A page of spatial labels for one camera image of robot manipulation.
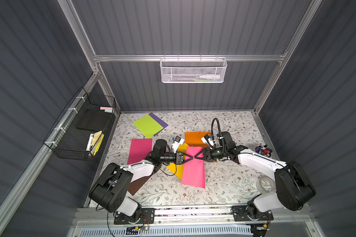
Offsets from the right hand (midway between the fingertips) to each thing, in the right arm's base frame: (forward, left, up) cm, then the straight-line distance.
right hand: (198, 157), depth 80 cm
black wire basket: (+6, +61, +15) cm, 63 cm away
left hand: (-2, +4, +2) cm, 5 cm away
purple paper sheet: (+36, +25, -14) cm, 46 cm away
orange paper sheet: (+24, +1, -16) cm, 29 cm away
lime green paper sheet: (+33, +36, -13) cm, 51 cm away
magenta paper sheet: (-6, +3, -2) cm, 7 cm away
